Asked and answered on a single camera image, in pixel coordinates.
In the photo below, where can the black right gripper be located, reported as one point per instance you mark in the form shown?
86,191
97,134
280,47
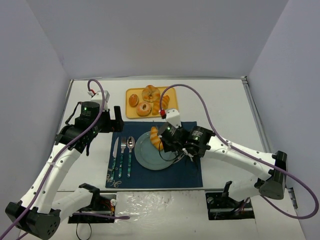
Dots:
166,144

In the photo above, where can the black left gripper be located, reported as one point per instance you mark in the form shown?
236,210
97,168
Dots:
112,122

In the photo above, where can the small long bread roll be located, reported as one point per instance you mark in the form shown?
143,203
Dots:
154,138

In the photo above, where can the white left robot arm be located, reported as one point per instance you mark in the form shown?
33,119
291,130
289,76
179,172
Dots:
37,213

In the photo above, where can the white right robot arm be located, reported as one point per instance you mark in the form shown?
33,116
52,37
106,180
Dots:
266,169

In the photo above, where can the large bagel bread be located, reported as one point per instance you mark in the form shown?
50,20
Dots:
150,94

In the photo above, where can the round jam bun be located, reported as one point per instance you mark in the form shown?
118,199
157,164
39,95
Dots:
133,100

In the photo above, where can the sugared orange donut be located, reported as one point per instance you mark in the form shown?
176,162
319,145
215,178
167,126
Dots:
143,109

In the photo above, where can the yellow tray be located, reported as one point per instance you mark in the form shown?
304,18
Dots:
131,112

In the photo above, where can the blue-grey ceramic plate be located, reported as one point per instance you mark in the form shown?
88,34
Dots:
148,156

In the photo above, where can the large croissant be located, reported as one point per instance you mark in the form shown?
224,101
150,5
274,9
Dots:
164,104

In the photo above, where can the dark blue placemat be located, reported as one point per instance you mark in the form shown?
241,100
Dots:
181,175

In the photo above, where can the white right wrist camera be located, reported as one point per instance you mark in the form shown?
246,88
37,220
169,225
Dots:
171,116

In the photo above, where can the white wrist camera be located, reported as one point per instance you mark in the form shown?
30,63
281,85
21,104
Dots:
101,98
171,116

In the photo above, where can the fork with green handle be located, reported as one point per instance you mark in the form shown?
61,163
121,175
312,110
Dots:
123,146

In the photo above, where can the spoon with green handle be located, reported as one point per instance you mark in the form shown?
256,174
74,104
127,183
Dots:
130,145

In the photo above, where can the knife with green handle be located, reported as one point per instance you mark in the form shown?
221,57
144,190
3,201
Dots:
114,154

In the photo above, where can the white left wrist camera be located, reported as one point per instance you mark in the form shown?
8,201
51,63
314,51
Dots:
101,98

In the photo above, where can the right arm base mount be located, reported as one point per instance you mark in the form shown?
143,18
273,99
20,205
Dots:
221,208

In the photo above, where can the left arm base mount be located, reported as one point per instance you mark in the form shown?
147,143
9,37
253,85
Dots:
104,206

